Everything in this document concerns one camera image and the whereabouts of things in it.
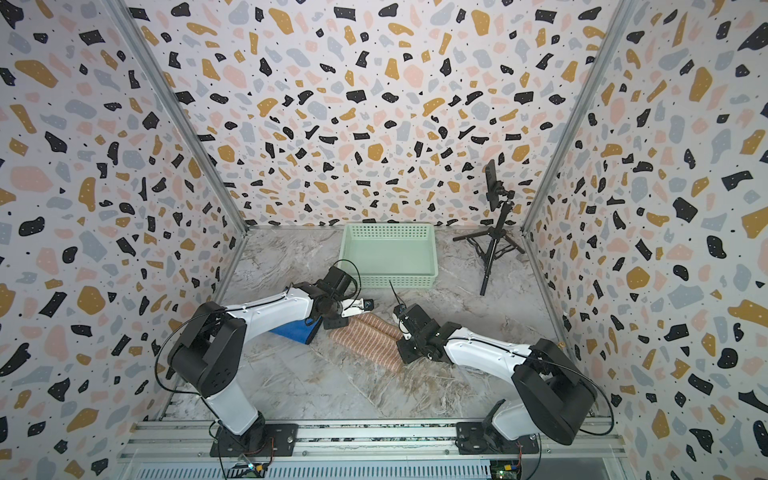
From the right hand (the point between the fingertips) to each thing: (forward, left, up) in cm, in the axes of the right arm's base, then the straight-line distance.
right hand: (403, 346), depth 87 cm
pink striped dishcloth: (+3, +9, -1) cm, 10 cm away
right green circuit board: (-28, -26, -5) cm, 38 cm away
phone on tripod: (+38, -27, +29) cm, 55 cm away
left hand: (+11, +19, +2) cm, 22 cm away
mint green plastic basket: (+38, +6, -3) cm, 38 cm away
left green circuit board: (-30, +35, -3) cm, 46 cm away
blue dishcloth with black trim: (+4, +32, 0) cm, 32 cm away
